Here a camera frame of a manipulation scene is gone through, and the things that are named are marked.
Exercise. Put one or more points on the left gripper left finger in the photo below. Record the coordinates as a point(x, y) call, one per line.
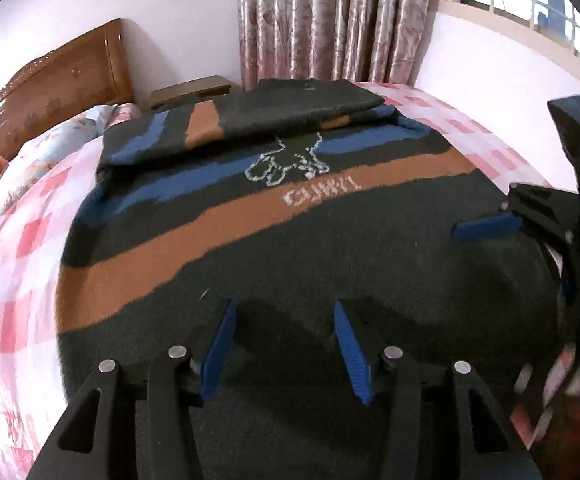
point(121, 412)

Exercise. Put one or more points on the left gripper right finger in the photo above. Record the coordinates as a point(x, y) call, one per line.
point(431, 421)

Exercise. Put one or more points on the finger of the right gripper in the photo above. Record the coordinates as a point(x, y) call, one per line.
point(486, 227)

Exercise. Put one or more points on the dark striped knit sweater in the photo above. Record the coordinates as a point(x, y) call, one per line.
point(287, 200)

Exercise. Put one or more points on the pink checkered bed sheet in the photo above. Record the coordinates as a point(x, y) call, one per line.
point(33, 236)

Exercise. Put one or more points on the floral pink curtain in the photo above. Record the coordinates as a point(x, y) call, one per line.
point(356, 40)

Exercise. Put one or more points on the light blue floral pillow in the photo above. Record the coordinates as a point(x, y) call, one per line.
point(38, 156)

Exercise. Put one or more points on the wooden nightstand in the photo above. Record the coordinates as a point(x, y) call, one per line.
point(205, 87)

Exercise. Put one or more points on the carved wooden headboard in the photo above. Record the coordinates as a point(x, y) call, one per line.
point(90, 70)

